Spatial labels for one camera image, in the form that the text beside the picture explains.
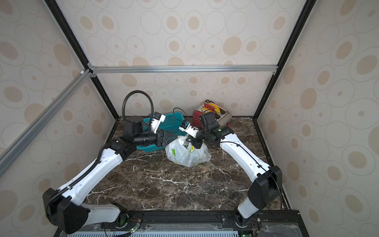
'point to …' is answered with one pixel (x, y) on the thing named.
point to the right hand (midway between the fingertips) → (186, 140)
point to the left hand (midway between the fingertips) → (176, 135)
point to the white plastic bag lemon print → (180, 151)
